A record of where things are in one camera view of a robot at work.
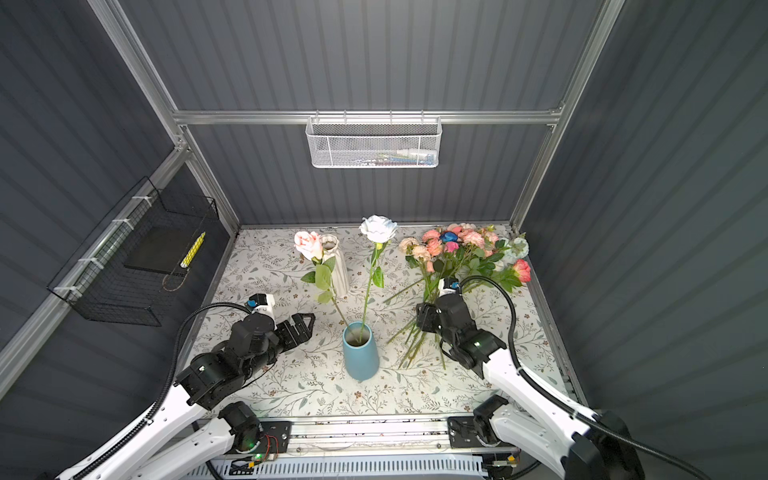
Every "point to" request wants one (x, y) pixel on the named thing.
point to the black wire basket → (123, 272)
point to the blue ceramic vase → (360, 351)
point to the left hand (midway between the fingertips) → (304, 322)
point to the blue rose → (449, 236)
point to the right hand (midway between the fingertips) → (427, 309)
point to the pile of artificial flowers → (458, 251)
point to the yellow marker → (189, 257)
